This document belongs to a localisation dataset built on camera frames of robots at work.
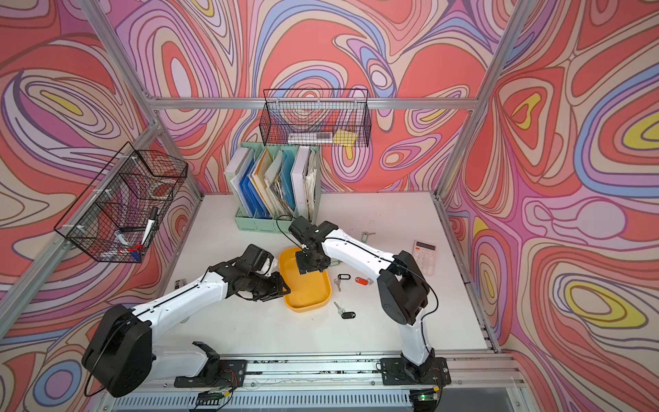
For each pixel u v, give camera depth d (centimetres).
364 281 92
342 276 93
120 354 41
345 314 84
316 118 101
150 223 69
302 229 69
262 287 71
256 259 68
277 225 72
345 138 91
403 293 49
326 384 73
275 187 93
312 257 72
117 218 74
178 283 88
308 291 90
